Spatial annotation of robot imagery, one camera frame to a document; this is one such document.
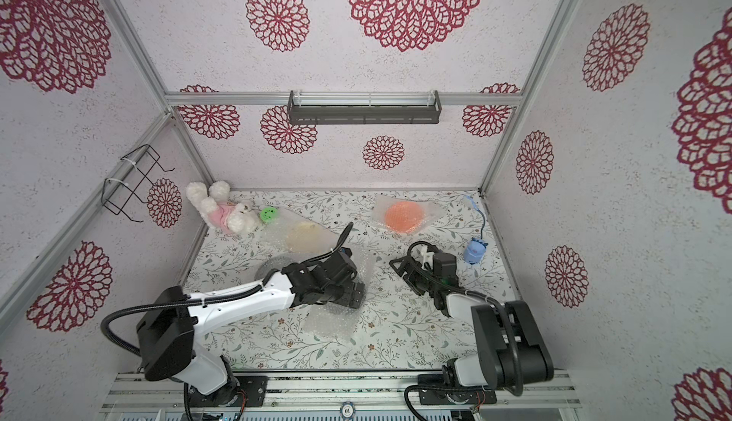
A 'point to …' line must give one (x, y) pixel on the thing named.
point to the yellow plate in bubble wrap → (311, 238)
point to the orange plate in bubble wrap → (404, 217)
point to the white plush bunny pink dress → (219, 210)
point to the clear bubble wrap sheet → (331, 320)
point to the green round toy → (269, 214)
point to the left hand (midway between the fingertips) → (349, 293)
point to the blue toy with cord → (475, 250)
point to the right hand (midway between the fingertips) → (393, 267)
